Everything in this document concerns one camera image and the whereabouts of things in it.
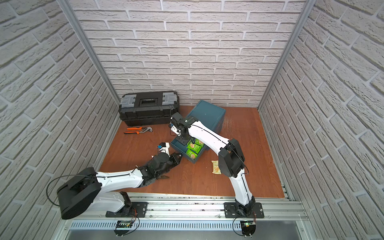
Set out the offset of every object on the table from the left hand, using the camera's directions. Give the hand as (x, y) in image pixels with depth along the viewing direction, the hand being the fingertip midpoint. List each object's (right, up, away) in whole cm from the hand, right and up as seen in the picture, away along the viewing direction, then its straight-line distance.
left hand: (185, 153), depth 82 cm
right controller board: (+31, -33, -12) cm, 47 cm away
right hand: (+1, +8, +7) cm, 11 cm away
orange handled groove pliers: (-33, +12, +21) cm, 41 cm away
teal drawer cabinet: (+13, +22, +6) cm, 26 cm away
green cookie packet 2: (+3, -1, +3) cm, 4 cm away
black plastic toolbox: (-22, +27, +15) cm, 38 cm away
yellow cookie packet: (+18, -11, +5) cm, 21 cm away
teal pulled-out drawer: (-2, +2, 0) cm, 3 cm away
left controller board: (-30, -34, -11) cm, 47 cm away
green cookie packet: (+6, +2, +5) cm, 8 cm away
